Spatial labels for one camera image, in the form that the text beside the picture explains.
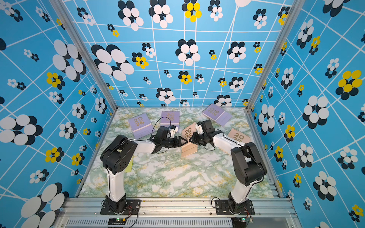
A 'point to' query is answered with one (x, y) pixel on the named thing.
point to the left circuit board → (117, 221)
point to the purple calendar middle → (174, 116)
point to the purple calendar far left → (140, 126)
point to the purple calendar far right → (217, 114)
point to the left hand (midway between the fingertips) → (187, 141)
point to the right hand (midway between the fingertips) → (191, 139)
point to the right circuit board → (241, 222)
